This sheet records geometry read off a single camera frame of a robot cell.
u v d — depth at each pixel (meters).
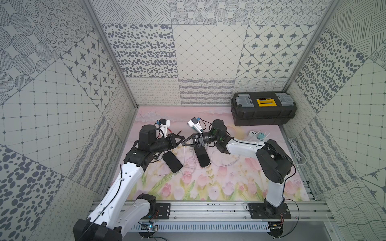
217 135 0.69
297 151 0.96
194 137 0.70
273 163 0.51
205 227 0.70
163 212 0.73
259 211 0.73
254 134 1.01
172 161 0.91
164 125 0.67
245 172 0.87
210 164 0.89
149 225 0.70
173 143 0.63
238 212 0.75
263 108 0.96
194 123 0.72
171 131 1.06
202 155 0.94
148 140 0.55
